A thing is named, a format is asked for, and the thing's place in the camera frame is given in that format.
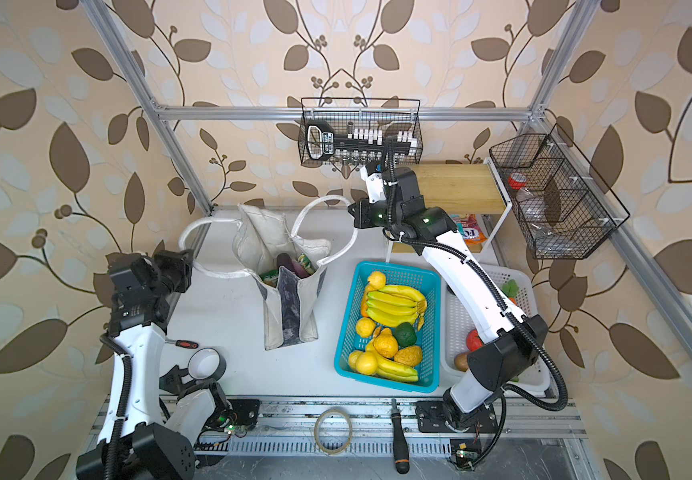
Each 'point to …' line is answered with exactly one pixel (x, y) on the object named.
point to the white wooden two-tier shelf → (460, 188)
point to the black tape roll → (206, 363)
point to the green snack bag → (306, 264)
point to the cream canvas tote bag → (289, 272)
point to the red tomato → (473, 341)
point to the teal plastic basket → (423, 355)
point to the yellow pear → (376, 281)
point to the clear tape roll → (317, 436)
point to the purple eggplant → (285, 260)
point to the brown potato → (460, 361)
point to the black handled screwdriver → (400, 442)
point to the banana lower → (391, 370)
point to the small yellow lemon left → (365, 327)
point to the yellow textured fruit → (386, 344)
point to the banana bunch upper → (396, 305)
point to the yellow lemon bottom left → (363, 362)
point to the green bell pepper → (405, 334)
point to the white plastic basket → (453, 332)
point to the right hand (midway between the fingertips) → (351, 209)
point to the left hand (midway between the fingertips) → (194, 245)
